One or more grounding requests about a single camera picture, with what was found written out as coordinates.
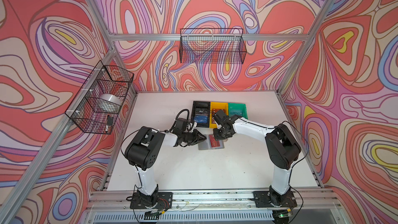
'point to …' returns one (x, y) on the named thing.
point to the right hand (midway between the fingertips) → (219, 139)
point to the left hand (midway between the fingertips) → (207, 138)
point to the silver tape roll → (109, 99)
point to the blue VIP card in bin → (200, 118)
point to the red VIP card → (214, 143)
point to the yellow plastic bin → (216, 106)
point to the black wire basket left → (98, 104)
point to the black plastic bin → (201, 113)
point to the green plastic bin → (237, 109)
